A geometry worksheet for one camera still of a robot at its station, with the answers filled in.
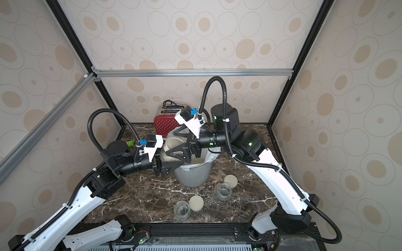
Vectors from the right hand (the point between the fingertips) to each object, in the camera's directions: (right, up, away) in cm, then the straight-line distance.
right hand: (177, 139), depth 51 cm
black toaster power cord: (-16, +24, +58) cm, 65 cm away
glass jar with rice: (+20, -30, +36) cm, 51 cm away
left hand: (+1, -6, +2) cm, 6 cm away
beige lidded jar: (-3, -37, +30) cm, 48 cm away
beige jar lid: (+5, -34, +31) cm, 46 cm away
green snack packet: (-41, -3, +55) cm, 69 cm away
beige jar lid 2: (+24, -24, +39) cm, 52 cm away
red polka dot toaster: (-18, +10, +51) cm, 55 cm away
